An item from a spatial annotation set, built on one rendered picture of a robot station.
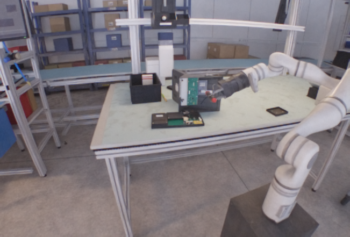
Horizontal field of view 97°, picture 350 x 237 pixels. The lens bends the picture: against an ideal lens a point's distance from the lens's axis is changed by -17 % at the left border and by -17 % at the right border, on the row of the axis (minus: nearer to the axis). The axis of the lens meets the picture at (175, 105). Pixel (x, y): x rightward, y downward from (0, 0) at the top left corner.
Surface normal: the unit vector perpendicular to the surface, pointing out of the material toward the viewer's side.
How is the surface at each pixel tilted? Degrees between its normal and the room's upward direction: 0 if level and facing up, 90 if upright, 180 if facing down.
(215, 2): 90
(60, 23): 90
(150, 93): 90
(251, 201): 0
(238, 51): 90
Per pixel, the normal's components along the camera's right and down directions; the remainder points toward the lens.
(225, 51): 0.22, 0.40
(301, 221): 0.00, -0.91
